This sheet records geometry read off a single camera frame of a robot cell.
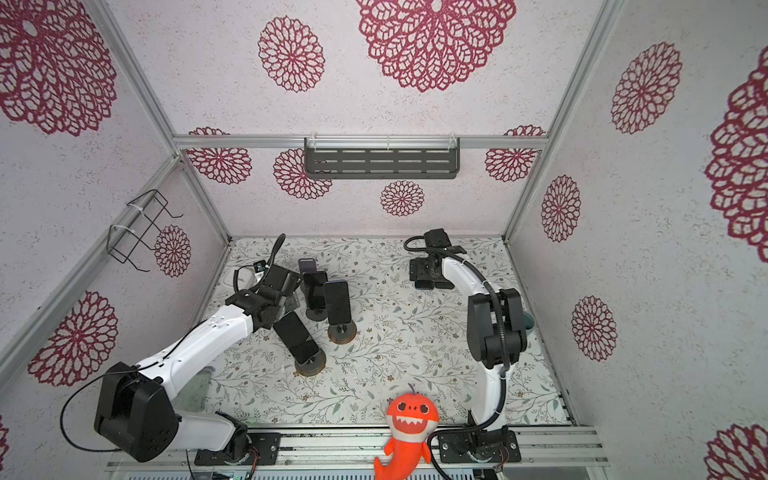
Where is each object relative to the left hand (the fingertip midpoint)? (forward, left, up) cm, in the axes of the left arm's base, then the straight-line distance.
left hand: (279, 299), depth 85 cm
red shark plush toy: (-30, -36, -5) cm, 48 cm away
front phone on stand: (-9, -5, -2) cm, 11 cm away
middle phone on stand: (+3, -16, -7) cm, 17 cm away
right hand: (+15, -44, -5) cm, 47 cm away
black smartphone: (+6, -42, -1) cm, 42 cm away
